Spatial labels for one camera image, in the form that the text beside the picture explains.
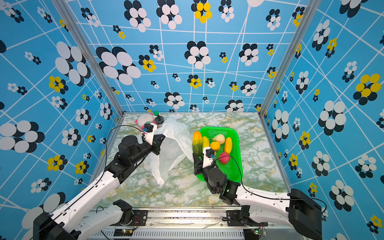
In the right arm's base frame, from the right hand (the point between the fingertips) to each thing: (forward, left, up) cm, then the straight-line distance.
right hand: (197, 154), depth 74 cm
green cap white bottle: (+40, +31, -11) cm, 52 cm away
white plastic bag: (+18, +16, -22) cm, 32 cm away
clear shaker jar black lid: (+31, +27, -10) cm, 42 cm away
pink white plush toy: (+37, +39, -13) cm, 55 cm away
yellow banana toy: (+16, -20, -17) cm, 30 cm away
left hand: (+7, +16, +8) cm, 19 cm away
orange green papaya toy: (+2, 0, +6) cm, 6 cm away
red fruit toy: (+5, -16, -15) cm, 22 cm away
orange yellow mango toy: (+14, -11, -15) cm, 23 cm away
